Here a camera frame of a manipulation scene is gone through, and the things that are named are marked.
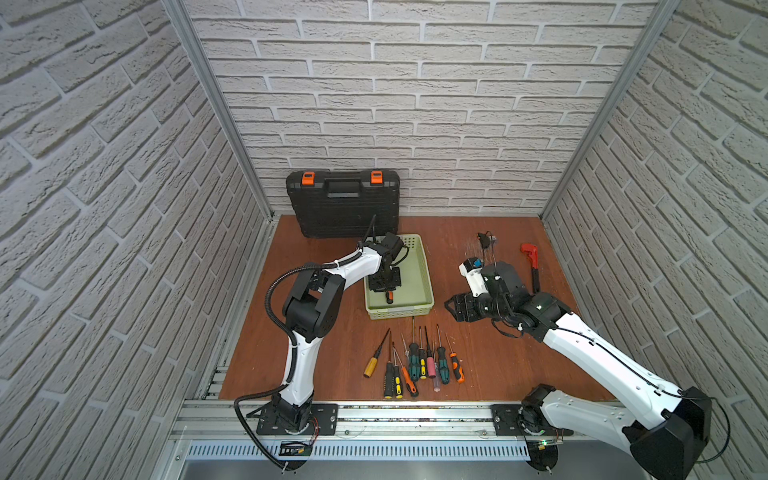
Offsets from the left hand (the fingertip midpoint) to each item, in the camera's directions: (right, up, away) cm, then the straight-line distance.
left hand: (394, 283), depth 97 cm
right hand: (+17, -1, -21) cm, 27 cm away
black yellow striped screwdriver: (-1, -22, -18) cm, 29 cm away
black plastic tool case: (-19, +27, +5) cm, 34 cm away
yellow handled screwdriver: (-6, -21, -16) cm, 27 cm away
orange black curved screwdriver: (+18, -22, -18) cm, 34 cm away
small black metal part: (+35, +15, +13) cm, 40 cm away
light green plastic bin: (+7, -4, -1) cm, 8 cm away
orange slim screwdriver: (+4, -24, -20) cm, 32 cm away
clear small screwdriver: (+4, -18, -13) cm, 23 cm away
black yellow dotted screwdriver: (+8, -19, -16) cm, 26 cm away
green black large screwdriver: (+6, -19, -16) cm, 26 cm away
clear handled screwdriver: (+12, -26, -18) cm, 34 cm away
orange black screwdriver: (-2, -4, -4) cm, 6 cm away
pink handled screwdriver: (+10, -20, -16) cm, 27 cm away
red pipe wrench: (+51, +10, +9) cm, 53 cm away
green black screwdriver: (+14, -20, -17) cm, 30 cm away
